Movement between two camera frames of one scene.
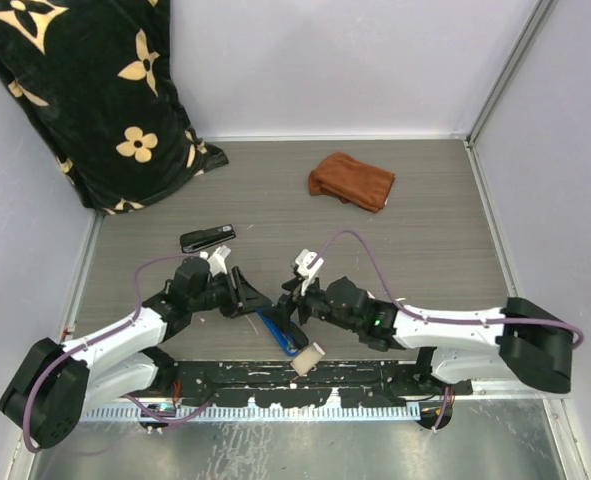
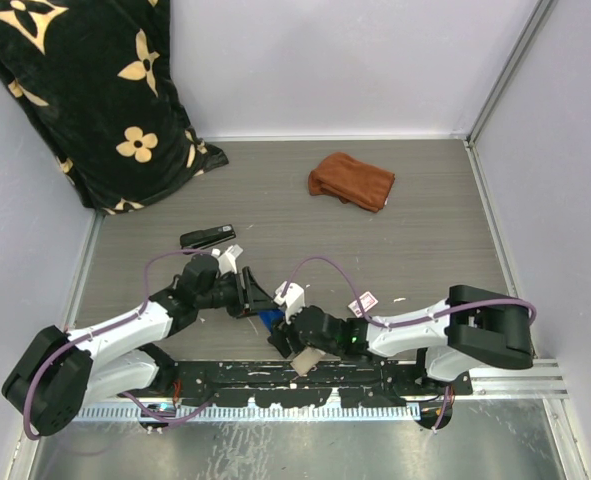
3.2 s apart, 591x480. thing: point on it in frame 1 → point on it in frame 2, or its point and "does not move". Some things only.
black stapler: [194, 241] does not move
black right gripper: [282, 312] → [280, 331]
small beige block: [309, 357] does not move
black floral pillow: [101, 76] does not move
